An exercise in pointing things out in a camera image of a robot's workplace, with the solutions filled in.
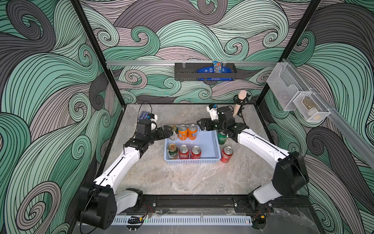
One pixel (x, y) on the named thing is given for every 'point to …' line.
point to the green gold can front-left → (172, 151)
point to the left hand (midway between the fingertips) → (166, 127)
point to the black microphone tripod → (242, 102)
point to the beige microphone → (242, 95)
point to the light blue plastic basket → (207, 141)
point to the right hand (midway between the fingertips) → (204, 121)
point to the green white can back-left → (174, 135)
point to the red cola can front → (183, 152)
